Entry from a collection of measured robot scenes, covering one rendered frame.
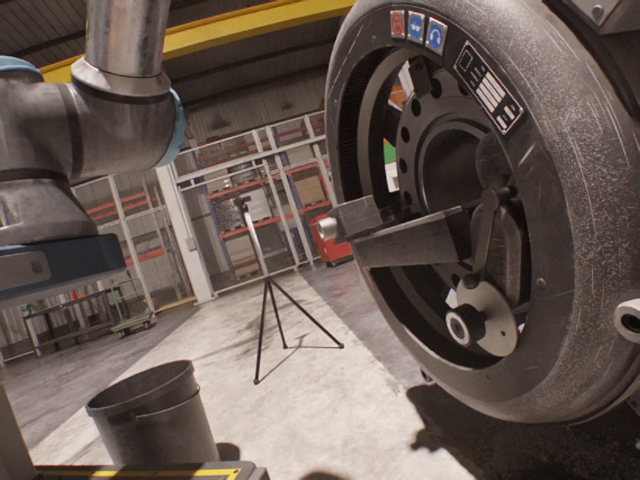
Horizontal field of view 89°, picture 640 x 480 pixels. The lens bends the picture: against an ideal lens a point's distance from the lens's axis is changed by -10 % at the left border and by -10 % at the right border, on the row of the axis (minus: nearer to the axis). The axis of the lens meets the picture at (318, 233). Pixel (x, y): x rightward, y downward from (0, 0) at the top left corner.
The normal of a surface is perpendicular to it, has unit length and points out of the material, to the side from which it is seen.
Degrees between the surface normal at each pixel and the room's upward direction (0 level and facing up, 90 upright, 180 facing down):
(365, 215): 88
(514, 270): 106
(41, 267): 90
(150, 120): 140
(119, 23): 134
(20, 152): 90
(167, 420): 93
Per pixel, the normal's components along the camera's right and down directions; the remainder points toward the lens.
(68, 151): 0.69, 0.51
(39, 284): 0.90, -0.29
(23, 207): 0.52, -0.53
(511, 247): -0.42, 0.43
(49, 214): 0.66, -0.58
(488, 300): -0.92, 0.30
